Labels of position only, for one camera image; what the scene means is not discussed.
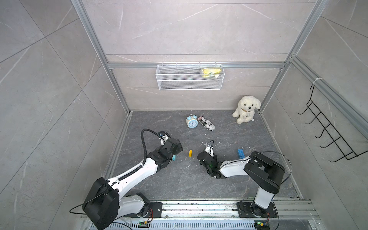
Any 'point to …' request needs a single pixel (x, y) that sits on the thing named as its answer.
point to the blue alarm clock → (192, 121)
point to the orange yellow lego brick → (190, 153)
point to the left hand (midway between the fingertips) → (174, 142)
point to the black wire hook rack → (349, 154)
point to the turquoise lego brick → (174, 157)
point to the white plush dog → (245, 111)
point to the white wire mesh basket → (187, 77)
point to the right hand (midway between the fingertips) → (205, 153)
